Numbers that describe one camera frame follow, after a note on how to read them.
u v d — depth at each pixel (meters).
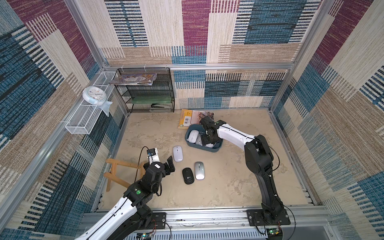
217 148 0.98
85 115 0.92
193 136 1.02
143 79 0.88
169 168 0.71
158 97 1.11
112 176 0.67
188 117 1.15
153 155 0.66
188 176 0.85
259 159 0.57
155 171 0.56
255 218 0.73
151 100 1.03
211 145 0.98
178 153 0.96
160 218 0.75
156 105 1.09
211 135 0.75
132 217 0.53
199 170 0.89
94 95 0.75
